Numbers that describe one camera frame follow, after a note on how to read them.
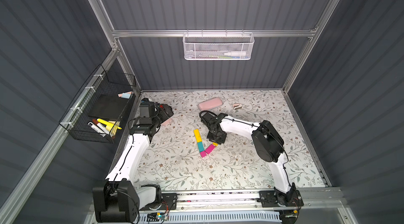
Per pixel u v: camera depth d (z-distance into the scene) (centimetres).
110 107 74
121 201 39
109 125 69
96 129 67
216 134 79
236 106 108
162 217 70
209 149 91
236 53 93
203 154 89
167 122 102
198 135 96
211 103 109
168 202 73
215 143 86
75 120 62
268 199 74
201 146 92
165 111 74
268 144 56
